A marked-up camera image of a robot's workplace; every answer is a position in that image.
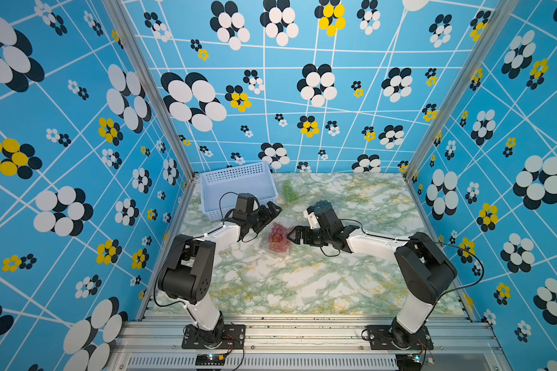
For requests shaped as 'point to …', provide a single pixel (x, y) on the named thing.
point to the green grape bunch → (288, 192)
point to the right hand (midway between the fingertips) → (297, 236)
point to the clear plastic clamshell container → (299, 186)
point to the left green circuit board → (210, 359)
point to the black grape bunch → (322, 205)
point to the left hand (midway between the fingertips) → (279, 212)
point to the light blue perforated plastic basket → (220, 187)
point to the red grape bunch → (278, 239)
